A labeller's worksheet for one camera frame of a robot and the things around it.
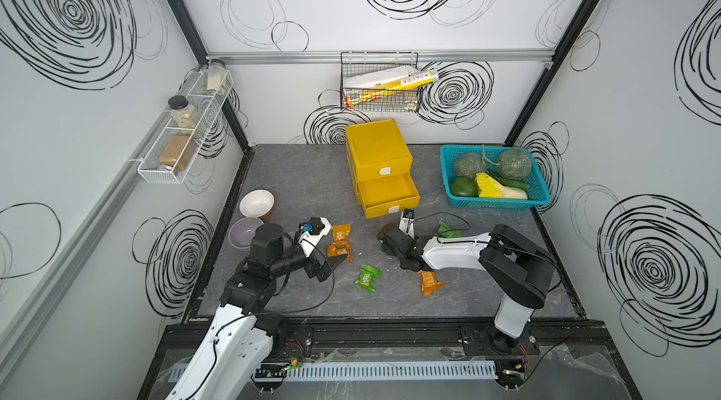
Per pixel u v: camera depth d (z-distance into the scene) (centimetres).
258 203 99
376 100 87
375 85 87
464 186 96
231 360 47
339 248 89
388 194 92
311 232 60
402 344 75
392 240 71
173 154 66
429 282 83
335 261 65
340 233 93
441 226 95
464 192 97
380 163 88
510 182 98
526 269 47
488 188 96
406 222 81
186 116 71
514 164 97
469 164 100
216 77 86
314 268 63
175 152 66
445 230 94
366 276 83
